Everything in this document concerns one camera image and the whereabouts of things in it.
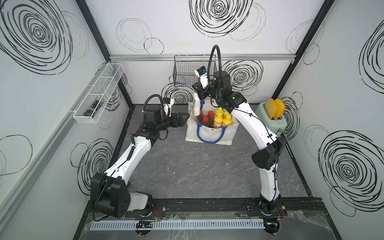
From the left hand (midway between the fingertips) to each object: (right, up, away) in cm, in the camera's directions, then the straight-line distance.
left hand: (183, 115), depth 77 cm
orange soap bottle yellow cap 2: (+25, -3, +7) cm, 26 cm away
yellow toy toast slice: (+53, +5, +14) cm, 55 cm away
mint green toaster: (+55, -6, +12) cm, 56 cm away
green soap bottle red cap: (+12, -4, +11) cm, 17 cm away
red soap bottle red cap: (+9, -1, +14) cm, 17 cm away
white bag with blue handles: (+6, -10, +9) cm, 15 cm away
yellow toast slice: (+58, +4, +12) cm, 59 cm away
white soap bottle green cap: (+7, +6, +2) cm, 9 cm away
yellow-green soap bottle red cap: (+16, -3, +14) cm, 21 cm away
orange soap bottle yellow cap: (+20, -3, +9) cm, 22 cm away
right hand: (+7, +16, -3) cm, 18 cm away
